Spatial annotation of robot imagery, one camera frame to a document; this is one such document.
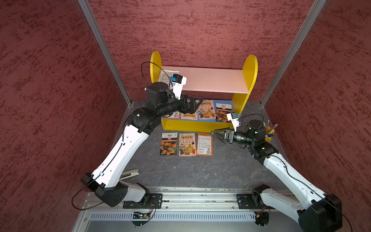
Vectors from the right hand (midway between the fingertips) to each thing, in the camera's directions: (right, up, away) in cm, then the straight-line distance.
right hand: (212, 135), depth 69 cm
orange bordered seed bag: (-21, +10, +24) cm, 33 cm away
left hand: (-10, +16, -8) cm, 21 cm away
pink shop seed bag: (-12, +9, +25) cm, 29 cm away
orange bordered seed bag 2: (-1, -10, +27) cm, 29 cm away
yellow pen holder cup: (+38, -4, +20) cm, 43 cm away
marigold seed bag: (+11, +14, +28) cm, 33 cm away
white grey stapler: (-46, -24, +12) cm, 53 cm away
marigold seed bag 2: (-26, -10, +27) cm, 39 cm away
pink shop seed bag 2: (-13, -10, +26) cm, 31 cm away
